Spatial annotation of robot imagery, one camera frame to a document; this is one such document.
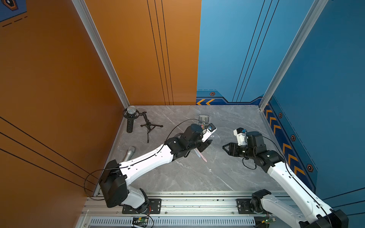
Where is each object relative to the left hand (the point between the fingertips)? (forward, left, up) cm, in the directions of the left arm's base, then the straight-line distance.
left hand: (209, 134), depth 76 cm
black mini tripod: (+17, +39, -15) cm, 45 cm away
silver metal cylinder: (-2, +48, -19) cm, 52 cm away
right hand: (-4, -10, -7) cm, 12 cm away
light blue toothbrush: (0, +5, -21) cm, 22 cm away
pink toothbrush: (-1, +3, -22) cm, 22 cm away
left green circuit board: (-37, +34, -25) cm, 56 cm away
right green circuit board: (-36, -29, -22) cm, 51 cm away
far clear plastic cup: (+25, 0, -16) cm, 30 cm away
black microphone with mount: (+14, +46, +1) cm, 48 cm away
